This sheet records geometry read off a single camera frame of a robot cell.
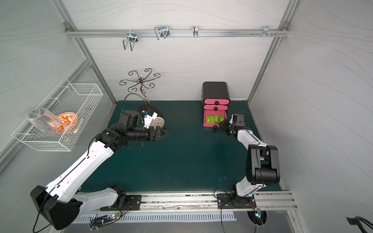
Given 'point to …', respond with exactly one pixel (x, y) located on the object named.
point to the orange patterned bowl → (64, 123)
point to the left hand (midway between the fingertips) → (165, 135)
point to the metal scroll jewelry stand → (141, 81)
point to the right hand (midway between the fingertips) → (221, 123)
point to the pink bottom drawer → (206, 113)
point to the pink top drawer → (211, 101)
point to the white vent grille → (98, 218)
